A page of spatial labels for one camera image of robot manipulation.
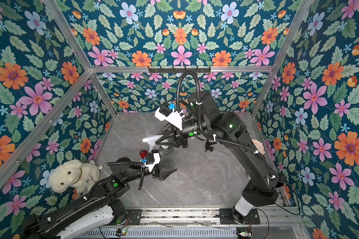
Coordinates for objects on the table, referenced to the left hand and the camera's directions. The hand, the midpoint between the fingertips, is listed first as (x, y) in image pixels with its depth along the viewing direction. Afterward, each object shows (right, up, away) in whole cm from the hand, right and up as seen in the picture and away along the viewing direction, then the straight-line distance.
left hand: (173, 160), depth 61 cm
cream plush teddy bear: (-51, -9, +12) cm, 53 cm away
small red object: (-21, -2, +25) cm, 33 cm away
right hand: (-3, +13, -10) cm, 16 cm away
